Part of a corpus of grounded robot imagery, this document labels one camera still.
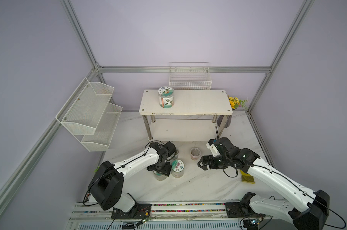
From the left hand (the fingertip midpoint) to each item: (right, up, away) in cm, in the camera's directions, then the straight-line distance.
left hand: (159, 173), depth 81 cm
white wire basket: (+18, +61, +13) cm, 64 cm away
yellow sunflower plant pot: (+48, +42, +10) cm, 65 cm away
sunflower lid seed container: (0, -1, -3) cm, 3 cm away
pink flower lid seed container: (+11, +3, -1) cm, 11 cm away
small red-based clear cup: (+22, +9, +7) cm, 25 cm away
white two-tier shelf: (+15, +33, -7) cm, 37 cm away
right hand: (+26, +6, -6) cm, 27 cm away
